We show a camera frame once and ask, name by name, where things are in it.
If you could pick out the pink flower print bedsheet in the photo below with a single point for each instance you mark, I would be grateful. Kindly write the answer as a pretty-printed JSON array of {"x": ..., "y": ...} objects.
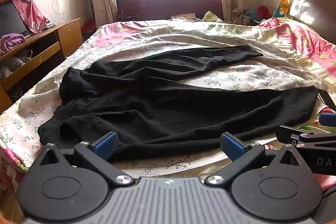
[{"x": 315, "y": 50}]

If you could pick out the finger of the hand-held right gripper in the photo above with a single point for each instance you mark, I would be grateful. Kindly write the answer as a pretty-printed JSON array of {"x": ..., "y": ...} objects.
[
  {"x": 328, "y": 119},
  {"x": 291, "y": 134}
]

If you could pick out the black monitor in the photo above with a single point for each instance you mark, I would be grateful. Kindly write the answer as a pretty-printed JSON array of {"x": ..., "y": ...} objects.
[{"x": 10, "y": 19}]

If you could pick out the green white bag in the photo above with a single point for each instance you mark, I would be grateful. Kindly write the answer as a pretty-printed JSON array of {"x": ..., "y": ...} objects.
[{"x": 211, "y": 16}]

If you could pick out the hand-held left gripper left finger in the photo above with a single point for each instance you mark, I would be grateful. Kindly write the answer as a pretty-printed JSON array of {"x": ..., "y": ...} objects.
[{"x": 106, "y": 145}]

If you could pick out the purple dotted cloth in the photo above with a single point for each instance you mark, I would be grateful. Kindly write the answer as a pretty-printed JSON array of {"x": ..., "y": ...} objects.
[{"x": 10, "y": 40}]

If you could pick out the wooden desk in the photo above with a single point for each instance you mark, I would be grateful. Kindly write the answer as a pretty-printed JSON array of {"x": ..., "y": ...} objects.
[{"x": 71, "y": 32}]

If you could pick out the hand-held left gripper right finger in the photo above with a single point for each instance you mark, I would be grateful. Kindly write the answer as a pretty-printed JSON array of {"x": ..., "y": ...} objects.
[{"x": 232, "y": 149}]

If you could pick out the black pants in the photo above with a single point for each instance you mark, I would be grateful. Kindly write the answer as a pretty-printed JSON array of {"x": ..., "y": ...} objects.
[{"x": 157, "y": 108}]

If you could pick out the scattered papers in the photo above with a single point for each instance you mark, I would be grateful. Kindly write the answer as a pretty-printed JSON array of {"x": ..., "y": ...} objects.
[{"x": 183, "y": 17}]

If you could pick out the maroon bench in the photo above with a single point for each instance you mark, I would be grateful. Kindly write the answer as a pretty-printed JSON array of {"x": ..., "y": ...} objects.
[{"x": 170, "y": 5}]

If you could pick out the pink floral cloth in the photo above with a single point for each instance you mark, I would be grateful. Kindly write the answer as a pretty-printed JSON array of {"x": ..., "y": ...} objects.
[{"x": 31, "y": 14}]

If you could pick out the grey cloth bundle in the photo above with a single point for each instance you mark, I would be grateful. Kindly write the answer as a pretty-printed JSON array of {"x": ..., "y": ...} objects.
[{"x": 13, "y": 61}]

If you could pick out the red cloth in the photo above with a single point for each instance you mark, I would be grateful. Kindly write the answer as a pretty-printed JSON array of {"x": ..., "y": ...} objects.
[{"x": 263, "y": 12}]

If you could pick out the dark wooden headboard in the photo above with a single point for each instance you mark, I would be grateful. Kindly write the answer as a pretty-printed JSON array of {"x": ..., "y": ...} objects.
[{"x": 312, "y": 11}]

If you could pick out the black flat panel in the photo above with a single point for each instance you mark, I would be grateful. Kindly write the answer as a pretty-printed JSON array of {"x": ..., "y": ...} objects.
[{"x": 328, "y": 100}]

